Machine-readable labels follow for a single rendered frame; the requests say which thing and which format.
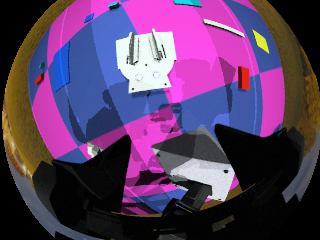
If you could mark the yellow rectangular block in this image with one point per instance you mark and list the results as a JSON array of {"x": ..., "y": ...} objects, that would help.
[{"x": 260, "y": 41}]

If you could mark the red rectangular block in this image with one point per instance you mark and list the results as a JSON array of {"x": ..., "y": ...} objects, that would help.
[{"x": 243, "y": 78}]

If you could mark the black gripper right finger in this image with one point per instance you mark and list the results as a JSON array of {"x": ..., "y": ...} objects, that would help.
[{"x": 247, "y": 153}]

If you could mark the blue flat square plate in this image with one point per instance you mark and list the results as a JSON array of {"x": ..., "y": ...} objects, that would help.
[{"x": 61, "y": 67}]

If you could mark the small blue flat plate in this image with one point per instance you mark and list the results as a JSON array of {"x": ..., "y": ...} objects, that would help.
[{"x": 90, "y": 17}]

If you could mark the cyan flat plate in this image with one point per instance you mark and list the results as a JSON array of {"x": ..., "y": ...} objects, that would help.
[{"x": 194, "y": 3}]

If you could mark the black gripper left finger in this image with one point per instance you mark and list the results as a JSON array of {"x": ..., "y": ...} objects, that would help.
[{"x": 103, "y": 175}]

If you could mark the red rectangular bar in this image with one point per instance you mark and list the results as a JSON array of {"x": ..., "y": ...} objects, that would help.
[{"x": 40, "y": 78}]

